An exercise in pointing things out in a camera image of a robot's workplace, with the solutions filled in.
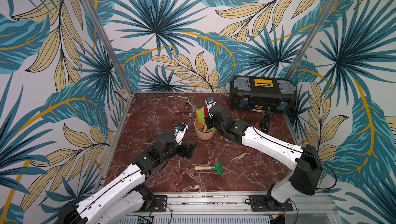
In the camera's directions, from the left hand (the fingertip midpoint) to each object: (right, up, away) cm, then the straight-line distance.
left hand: (188, 141), depth 75 cm
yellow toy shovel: (+5, +12, +14) cm, 20 cm away
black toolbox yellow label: (+40, +25, +22) cm, 53 cm away
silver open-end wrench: (-3, +22, +39) cm, 45 cm away
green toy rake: (+16, -17, +10) cm, 25 cm away
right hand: (+5, +11, +2) cm, 12 cm away
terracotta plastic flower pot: (+8, 0, +14) cm, 16 cm away
